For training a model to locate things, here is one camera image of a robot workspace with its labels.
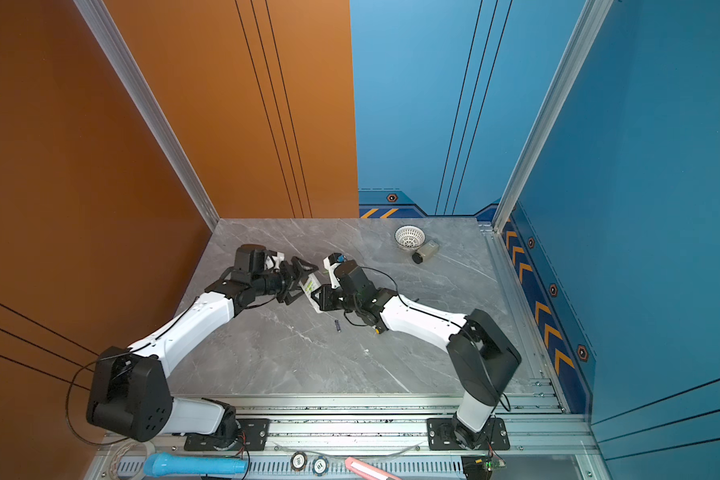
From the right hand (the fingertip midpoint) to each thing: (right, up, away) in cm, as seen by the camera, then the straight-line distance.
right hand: (311, 296), depth 81 cm
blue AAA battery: (+6, -11, +12) cm, 17 cm away
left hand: (+1, +6, +1) cm, 7 cm away
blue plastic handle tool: (-31, -36, -14) cm, 49 cm away
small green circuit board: (+45, -38, -12) cm, 60 cm away
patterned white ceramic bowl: (+31, +18, +31) cm, 47 cm away
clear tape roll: (-42, -37, -10) cm, 57 cm away
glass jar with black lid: (+33, +10, +25) cm, 43 cm away
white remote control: (0, +3, +1) cm, 3 cm away
